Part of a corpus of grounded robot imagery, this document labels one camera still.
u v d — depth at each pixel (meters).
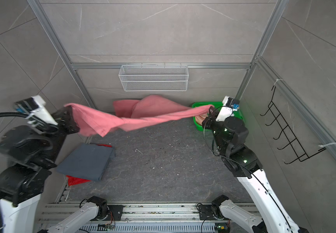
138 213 0.75
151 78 1.01
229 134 0.39
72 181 0.82
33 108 0.36
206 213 0.73
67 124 0.41
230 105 0.45
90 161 0.88
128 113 0.96
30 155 0.33
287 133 0.67
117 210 0.73
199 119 1.03
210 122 0.51
